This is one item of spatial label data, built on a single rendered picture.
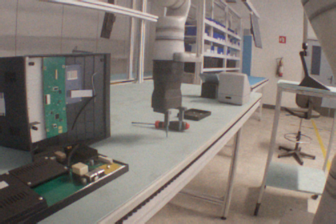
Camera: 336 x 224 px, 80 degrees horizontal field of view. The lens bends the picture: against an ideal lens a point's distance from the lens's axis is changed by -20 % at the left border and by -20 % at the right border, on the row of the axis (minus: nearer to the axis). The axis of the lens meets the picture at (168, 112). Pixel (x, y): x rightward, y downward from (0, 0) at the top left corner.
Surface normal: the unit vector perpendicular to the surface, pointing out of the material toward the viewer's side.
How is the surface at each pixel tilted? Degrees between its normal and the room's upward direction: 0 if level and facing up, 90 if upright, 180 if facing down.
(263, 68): 90
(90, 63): 90
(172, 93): 87
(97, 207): 0
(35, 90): 90
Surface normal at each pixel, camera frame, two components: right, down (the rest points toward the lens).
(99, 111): 0.65, 0.19
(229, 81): -0.51, 0.17
